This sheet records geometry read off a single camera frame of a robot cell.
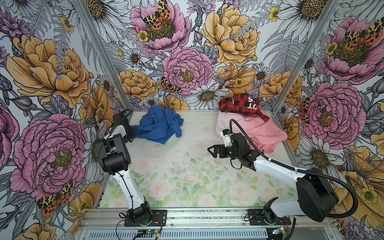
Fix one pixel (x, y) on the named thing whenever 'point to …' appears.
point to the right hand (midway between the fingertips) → (214, 153)
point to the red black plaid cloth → (244, 104)
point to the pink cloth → (264, 134)
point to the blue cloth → (158, 124)
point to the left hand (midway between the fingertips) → (132, 137)
